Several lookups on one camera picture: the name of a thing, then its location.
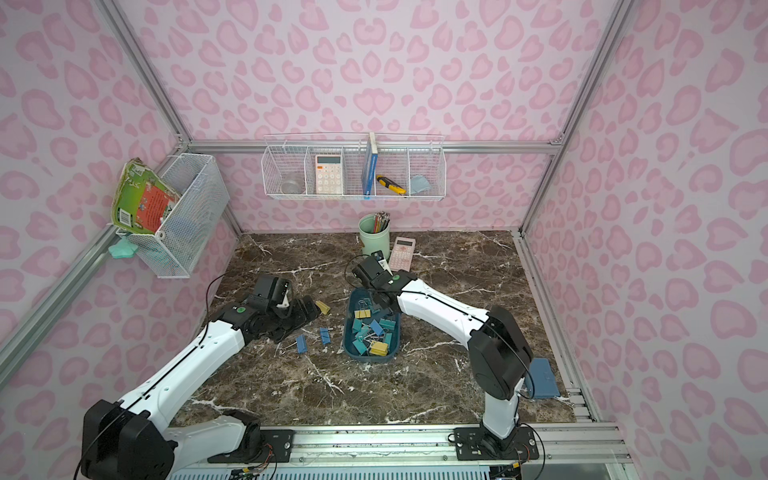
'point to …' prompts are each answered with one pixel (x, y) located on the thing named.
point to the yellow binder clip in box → (379, 348)
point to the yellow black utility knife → (390, 184)
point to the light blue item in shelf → (419, 183)
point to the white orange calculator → (328, 174)
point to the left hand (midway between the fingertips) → (310, 311)
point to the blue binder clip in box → (377, 328)
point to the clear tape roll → (291, 187)
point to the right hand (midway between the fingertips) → (387, 289)
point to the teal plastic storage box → (371, 333)
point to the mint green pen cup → (375, 230)
